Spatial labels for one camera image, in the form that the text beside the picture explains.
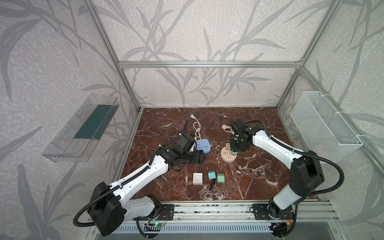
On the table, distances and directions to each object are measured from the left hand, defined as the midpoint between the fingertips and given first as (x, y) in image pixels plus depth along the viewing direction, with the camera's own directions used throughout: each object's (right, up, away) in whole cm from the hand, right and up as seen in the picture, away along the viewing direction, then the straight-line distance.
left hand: (202, 153), depth 78 cm
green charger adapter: (+19, -2, +8) cm, 21 cm away
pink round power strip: (+15, -4, +13) cm, 20 cm away
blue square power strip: (+1, +2, +18) cm, 18 cm away
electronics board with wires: (-21, -31, -7) cm, 38 cm away
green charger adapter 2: (+11, -15, +5) cm, 19 cm away
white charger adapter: (-2, -15, +4) cm, 16 cm away
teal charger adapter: (+6, -14, +6) cm, 16 cm away
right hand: (+19, +3, +9) cm, 21 cm away
